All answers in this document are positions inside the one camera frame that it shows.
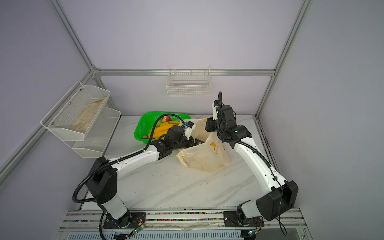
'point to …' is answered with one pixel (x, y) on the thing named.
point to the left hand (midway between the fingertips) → (197, 141)
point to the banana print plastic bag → (212, 154)
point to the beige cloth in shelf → (90, 110)
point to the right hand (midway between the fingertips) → (207, 118)
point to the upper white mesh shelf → (77, 113)
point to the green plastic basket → (145, 125)
